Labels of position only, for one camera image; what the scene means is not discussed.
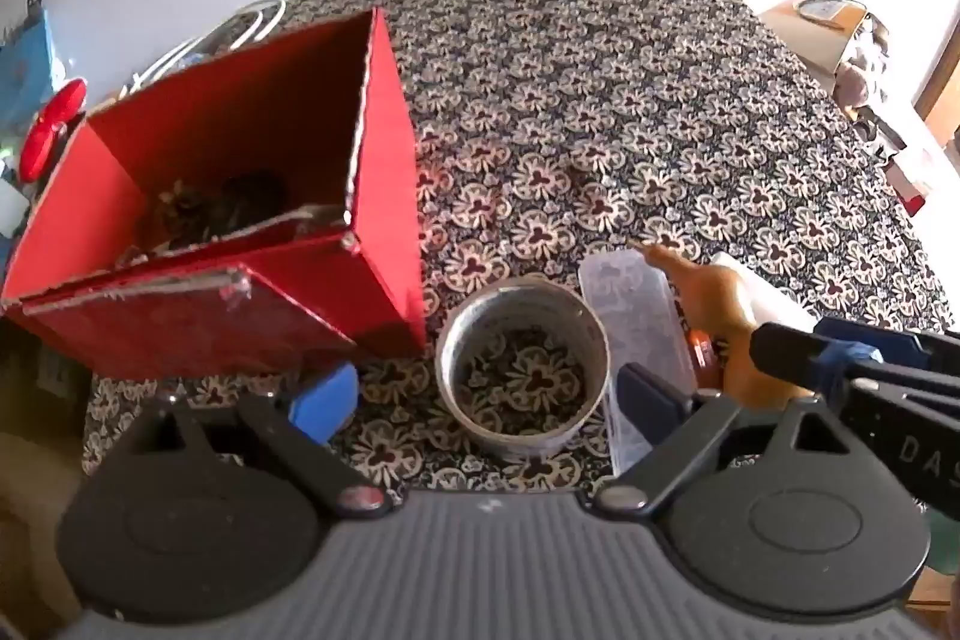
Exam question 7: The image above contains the clear plastic case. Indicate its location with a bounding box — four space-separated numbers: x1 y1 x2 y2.
577 248 700 477

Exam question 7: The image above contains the white rectangular box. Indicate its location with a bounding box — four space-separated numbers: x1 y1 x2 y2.
709 251 817 332

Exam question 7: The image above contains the red oval object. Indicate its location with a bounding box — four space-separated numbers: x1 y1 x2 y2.
19 77 89 182

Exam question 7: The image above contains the orange plastic tool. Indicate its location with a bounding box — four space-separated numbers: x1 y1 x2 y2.
688 329 717 390

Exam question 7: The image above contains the blue box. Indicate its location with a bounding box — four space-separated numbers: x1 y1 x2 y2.
0 0 59 140

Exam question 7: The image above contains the floral patterned tablecloth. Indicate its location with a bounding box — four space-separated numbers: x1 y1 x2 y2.
81 0 955 495

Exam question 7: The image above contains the clear tape roll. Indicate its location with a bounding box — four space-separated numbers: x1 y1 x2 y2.
435 278 610 461

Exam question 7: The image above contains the brown cardboard box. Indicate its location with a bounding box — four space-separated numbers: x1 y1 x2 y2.
757 0 872 77

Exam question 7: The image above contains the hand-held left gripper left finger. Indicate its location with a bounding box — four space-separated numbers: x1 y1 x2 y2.
120 361 395 522

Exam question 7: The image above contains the red cardboard box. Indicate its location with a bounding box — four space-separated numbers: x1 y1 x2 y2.
0 6 428 382

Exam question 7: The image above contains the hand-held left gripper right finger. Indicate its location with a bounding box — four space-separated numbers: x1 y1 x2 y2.
596 361 863 515

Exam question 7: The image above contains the red and white box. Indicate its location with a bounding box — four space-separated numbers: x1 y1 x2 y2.
883 134 940 215

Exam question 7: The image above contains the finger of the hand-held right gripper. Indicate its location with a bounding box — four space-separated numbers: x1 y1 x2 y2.
750 322 960 416
814 316 960 377

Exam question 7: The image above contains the round grey lid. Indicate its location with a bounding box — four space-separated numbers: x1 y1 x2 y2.
797 0 857 24

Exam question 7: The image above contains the coiled white cable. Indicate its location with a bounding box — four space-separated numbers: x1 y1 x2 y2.
124 0 287 95

